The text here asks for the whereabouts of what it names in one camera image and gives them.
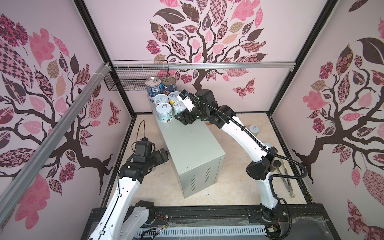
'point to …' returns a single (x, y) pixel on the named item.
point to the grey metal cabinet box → (195, 151)
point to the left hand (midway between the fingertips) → (160, 158)
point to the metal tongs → (288, 187)
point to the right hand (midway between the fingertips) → (180, 109)
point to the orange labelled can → (268, 145)
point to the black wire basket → (131, 75)
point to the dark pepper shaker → (276, 164)
